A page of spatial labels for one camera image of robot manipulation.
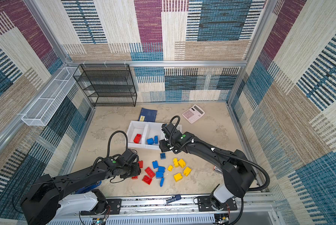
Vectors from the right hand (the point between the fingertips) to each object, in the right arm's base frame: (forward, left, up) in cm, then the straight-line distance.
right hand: (164, 147), depth 83 cm
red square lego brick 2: (-15, +10, -10) cm, 21 cm away
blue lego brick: (+10, +10, -9) cm, 17 cm away
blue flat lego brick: (-12, +4, -10) cm, 16 cm away
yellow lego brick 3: (-14, -7, -9) cm, 18 cm away
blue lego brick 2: (-9, +2, -10) cm, 13 cm away
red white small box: (-10, -30, -9) cm, 33 cm away
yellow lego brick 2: (-11, -13, -9) cm, 19 cm away
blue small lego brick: (-6, +6, -10) cm, 13 cm away
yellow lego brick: (-7, -10, -8) cm, 14 cm away
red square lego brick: (-6, +15, -9) cm, 18 cm away
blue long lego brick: (+11, +6, -10) cm, 16 cm away
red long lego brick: (-13, +18, -10) cm, 25 cm away
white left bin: (+21, +20, -8) cm, 30 cm away
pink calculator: (+33, -22, -9) cm, 41 cm away
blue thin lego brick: (-17, +2, -9) cm, 19 cm away
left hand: (-10, +15, -8) cm, 20 cm away
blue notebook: (+33, +13, -9) cm, 37 cm away
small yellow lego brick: (-9, -3, -10) cm, 13 cm away
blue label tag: (-25, -4, -9) cm, 27 cm away
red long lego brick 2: (-10, +10, -9) cm, 17 cm away
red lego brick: (+11, +19, -8) cm, 23 cm away
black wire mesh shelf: (+50, +43, +8) cm, 66 cm away
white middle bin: (+16, +9, -10) cm, 21 cm away
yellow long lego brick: (-6, -6, -9) cm, 12 cm away
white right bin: (-1, -8, +22) cm, 23 cm away
